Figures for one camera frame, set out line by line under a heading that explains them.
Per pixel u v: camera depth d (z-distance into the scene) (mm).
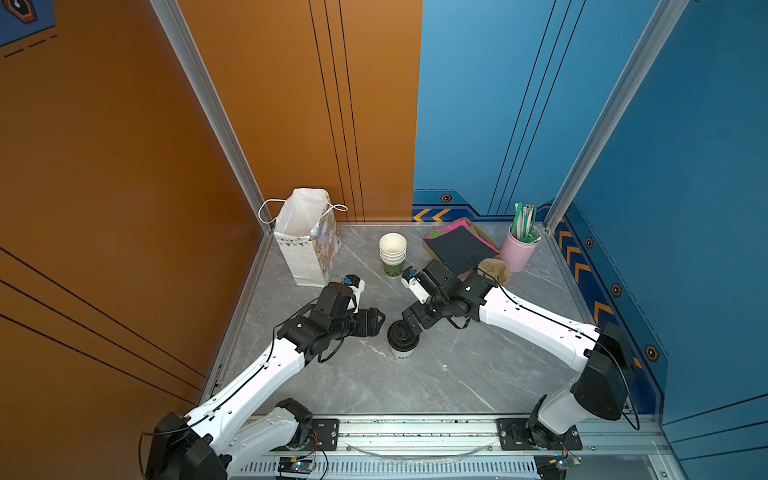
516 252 987
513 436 725
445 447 727
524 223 961
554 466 698
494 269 1019
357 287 718
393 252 925
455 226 1160
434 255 1038
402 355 828
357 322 680
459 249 1062
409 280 711
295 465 709
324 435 740
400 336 781
